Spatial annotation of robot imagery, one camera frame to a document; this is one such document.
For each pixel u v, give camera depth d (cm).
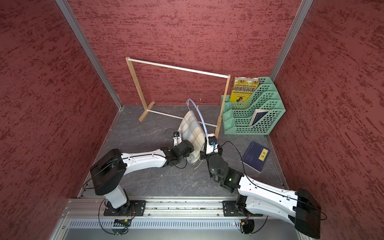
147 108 116
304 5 70
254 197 61
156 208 76
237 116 113
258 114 93
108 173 45
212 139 58
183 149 67
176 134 77
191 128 83
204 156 65
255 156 93
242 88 106
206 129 70
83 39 82
